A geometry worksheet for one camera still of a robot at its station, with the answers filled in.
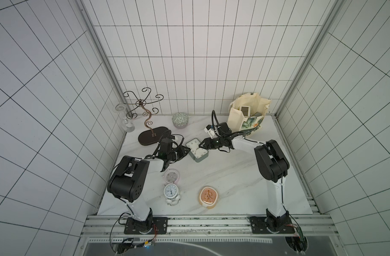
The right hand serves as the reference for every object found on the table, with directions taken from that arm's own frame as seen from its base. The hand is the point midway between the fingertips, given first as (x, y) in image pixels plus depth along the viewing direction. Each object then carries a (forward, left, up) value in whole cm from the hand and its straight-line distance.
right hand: (203, 141), depth 98 cm
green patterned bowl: (+18, +18, 0) cm, 25 cm away
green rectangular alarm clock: (-7, +3, -3) cm, 8 cm away
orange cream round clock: (-32, -4, -2) cm, 32 cm away
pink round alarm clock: (-22, +17, -3) cm, 28 cm away
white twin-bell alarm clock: (-32, +15, -1) cm, 36 cm away
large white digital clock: (+18, -26, +11) cm, 34 cm away
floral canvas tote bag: (+8, -20, +10) cm, 24 cm away
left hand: (-8, +8, 0) cm, 11 cm away
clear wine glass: (-1, +43, +28) cm, 51 cm away
